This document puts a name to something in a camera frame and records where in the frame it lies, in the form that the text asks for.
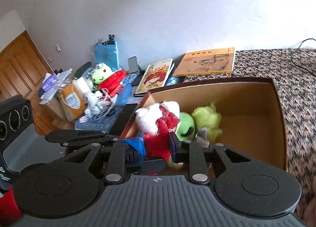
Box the white and red plush toy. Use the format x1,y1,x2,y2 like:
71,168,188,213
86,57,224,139
135,101,181,162

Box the lime green dinosaur plush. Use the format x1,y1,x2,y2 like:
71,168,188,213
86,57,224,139
191,103,222,143

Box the blue soft case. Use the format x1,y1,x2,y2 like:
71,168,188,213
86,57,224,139
116,83,132,108

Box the green round plush toy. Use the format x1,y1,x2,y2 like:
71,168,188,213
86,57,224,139
176,112,196,141

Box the black smartphone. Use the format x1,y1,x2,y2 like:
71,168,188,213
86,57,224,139
109,103,138,136

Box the blue patterned cloth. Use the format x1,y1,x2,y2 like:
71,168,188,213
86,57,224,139
74,73,142,131

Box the white small plush toy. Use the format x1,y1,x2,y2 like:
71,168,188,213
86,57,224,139
84,90,103,118

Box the red plush cushion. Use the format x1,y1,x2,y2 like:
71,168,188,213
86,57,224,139
98,70,126,97

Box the red illustrated book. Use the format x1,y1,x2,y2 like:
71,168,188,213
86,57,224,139
134,58,175,97

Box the orange tissue box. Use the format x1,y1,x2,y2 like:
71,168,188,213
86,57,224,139
59,77,91,122

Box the small standing mirror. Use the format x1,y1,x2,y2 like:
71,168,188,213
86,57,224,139
128,56,139,73

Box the wooden door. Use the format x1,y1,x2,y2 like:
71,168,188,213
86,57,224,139
0,31,58,134

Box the brown cardboard box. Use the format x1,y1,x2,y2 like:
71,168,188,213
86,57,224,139
119,76,288,176

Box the green frog plush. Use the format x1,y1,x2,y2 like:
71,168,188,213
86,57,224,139
91,63,113,85

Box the blue pencil pouch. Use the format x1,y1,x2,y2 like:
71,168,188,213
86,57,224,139
93,35,120,71

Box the orange yellow book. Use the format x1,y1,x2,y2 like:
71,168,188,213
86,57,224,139
173,48,235,77

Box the black cable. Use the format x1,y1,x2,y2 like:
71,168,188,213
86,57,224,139
289,37,316,78

